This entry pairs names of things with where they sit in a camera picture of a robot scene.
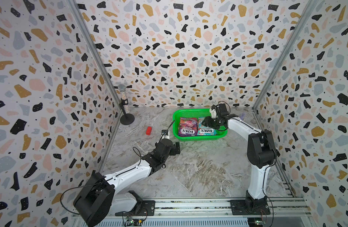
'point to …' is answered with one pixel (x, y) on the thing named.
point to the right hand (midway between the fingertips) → (204, 123)
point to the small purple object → (242, 116)
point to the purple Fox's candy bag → (187, 126)
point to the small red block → (148, 130)
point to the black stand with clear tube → (128, 118)
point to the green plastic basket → (221, 135)
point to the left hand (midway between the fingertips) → (174, 142)
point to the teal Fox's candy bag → (204, 130)
